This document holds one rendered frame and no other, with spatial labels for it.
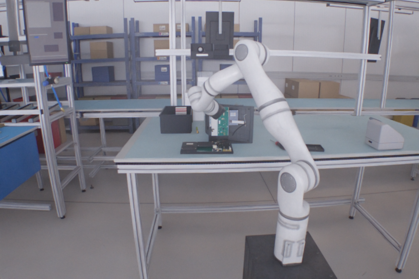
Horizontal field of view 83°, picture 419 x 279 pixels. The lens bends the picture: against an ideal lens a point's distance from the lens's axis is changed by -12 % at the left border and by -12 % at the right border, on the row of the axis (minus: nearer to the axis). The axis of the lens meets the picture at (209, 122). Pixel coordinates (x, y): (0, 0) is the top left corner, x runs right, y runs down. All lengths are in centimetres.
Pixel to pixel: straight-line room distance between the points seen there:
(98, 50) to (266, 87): 471
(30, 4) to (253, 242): 196
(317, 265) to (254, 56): 68
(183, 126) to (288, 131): 97
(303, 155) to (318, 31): 533
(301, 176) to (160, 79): 447
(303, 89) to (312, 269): 415
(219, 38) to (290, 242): 264
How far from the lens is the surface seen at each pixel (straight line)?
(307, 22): 598
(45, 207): 280
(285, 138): 80
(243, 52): 86
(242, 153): 134
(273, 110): 79
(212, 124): 145
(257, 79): 82
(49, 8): 215
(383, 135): 159
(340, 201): 275
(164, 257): 221
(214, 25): 322
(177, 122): 165
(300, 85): 484
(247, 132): 148
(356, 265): 234
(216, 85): 98
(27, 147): 245
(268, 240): 101
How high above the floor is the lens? 148
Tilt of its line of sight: 14 degrees down
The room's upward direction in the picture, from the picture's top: straight up
